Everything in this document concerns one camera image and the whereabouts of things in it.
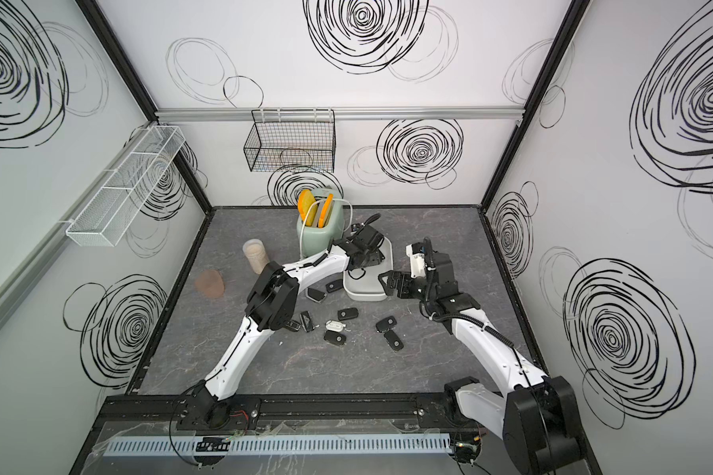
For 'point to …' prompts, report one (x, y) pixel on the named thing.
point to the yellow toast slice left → (305, 200)
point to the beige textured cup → (256, 255)
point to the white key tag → (335, 326)
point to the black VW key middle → (348, 314)
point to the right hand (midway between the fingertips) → (393, 278)
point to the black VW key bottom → (335, 337)
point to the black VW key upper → (335, 286)
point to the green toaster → (314, 239)
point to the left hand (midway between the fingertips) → (371, 258)
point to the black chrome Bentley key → (306, 321)
